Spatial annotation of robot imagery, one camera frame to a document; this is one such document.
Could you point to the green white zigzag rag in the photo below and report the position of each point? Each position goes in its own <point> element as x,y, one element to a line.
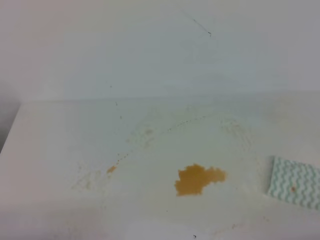
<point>295,183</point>

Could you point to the large brown coffee stain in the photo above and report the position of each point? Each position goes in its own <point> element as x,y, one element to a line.
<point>194,178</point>

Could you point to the small brown coffee stain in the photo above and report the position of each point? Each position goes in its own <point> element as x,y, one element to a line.
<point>111,169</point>

